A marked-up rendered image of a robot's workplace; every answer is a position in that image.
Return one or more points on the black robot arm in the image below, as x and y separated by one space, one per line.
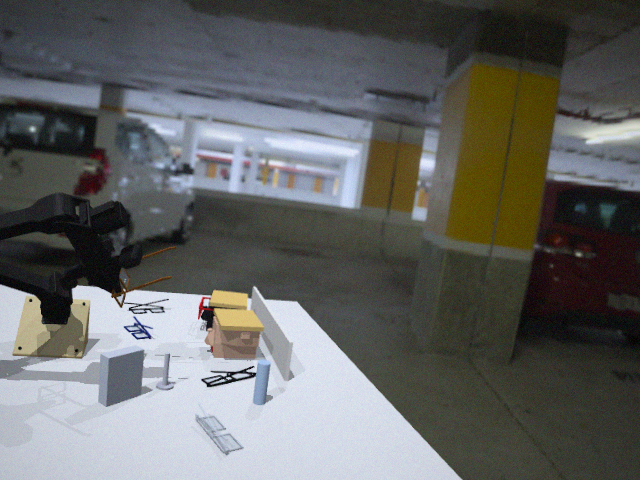
56 213

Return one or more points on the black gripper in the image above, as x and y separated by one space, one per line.
97 261

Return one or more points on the light blue cylinder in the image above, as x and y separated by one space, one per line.
261 381

